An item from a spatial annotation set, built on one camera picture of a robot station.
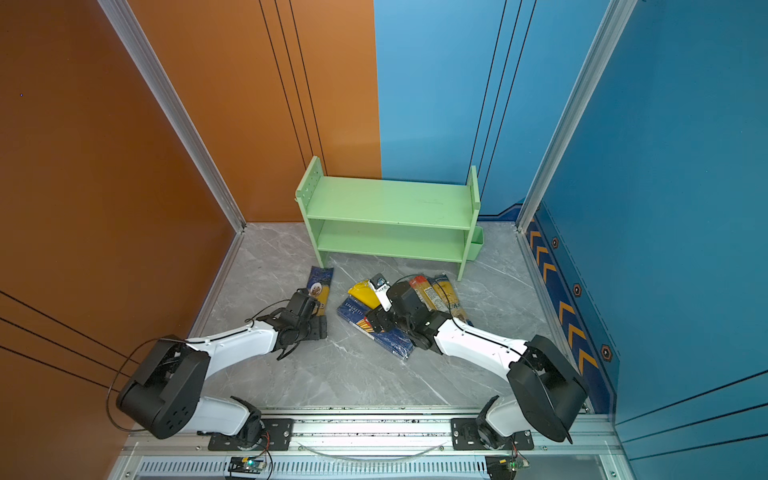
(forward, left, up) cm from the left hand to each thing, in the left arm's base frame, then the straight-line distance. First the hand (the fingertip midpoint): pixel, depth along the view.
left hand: (316, 323), depth 93 cm
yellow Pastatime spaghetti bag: (+10, -15, +3) cm, 18 cm away
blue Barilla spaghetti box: (-7, -25, +4) cm, 27 cm away
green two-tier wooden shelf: (+19, -26, +27) cm, 42 cm away
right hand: (+1, -20, +12) cm, 23 cm away
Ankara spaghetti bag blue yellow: (+17, +1, +2) cm, 17 cm away
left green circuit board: (-36, +11, -2) cm, 38 cm away
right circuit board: (-36, -51, -1) cm, 62 cm away
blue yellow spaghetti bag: (+14, -41, +3) cm, 44 cm away
